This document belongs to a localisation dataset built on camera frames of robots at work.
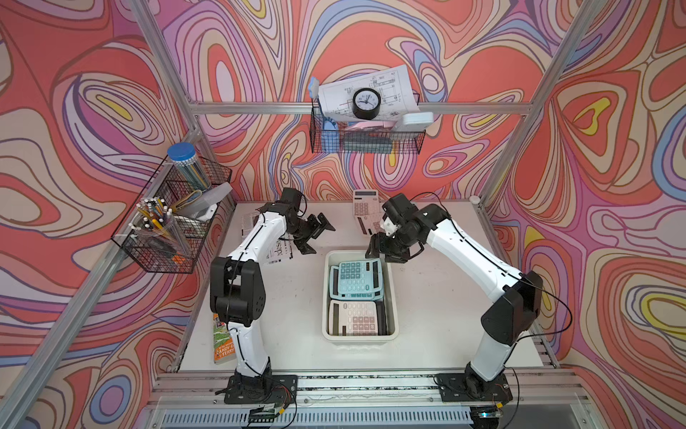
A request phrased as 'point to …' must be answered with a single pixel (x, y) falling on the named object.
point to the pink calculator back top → (365, 197)
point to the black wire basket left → (138, 253)
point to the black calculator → (381, 321)
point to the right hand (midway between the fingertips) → (378, 263)
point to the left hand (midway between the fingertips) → (329, 235)
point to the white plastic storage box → (330, 257)
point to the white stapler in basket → (205, 207)
